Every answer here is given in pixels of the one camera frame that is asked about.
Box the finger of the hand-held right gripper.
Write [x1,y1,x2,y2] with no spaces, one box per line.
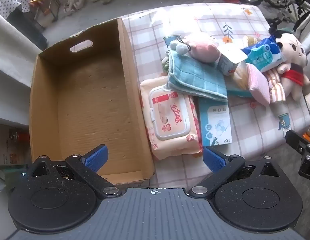
[285,129,310,181]

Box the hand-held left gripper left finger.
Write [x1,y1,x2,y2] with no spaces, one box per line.
[22,144,122,198]

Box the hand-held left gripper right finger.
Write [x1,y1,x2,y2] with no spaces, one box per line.
[189,146,287,198]

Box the brown cardboard box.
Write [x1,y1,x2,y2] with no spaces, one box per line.
[29,18,155,185]

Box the pink plush toy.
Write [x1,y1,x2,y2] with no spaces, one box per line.
[181,32,222,63]

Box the white blue plaster box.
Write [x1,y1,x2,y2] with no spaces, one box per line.
[197,97,233,147]

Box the blond doll striped pink outfit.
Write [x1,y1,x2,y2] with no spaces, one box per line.
[242,35,287,103]

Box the pink wet wipes pack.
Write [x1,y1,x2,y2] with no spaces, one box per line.
[140,77,203,160]

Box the pink folded cloth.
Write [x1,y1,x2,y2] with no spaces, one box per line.
[246,63,270,107]

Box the teal checked towel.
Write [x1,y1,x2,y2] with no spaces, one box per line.
[163,49,228,102]

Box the black-haired plush doll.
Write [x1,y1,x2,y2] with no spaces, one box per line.
[269,27,310,102]

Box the blue tissue pack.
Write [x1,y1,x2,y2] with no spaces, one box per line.
[241,35,288,72]

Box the green patterned scrunchie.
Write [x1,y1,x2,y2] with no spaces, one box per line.
[160,56,170,72]

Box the grey cloth cover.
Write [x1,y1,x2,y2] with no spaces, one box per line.
[0,11,47,88]

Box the checked floral tablecloth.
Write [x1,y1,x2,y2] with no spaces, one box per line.
[121,3,310,189]

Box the dark bin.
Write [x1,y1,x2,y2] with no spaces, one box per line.
[6,5,48,52]

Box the grey plush keychain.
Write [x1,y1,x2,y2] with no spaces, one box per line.
[169,39,193,55]

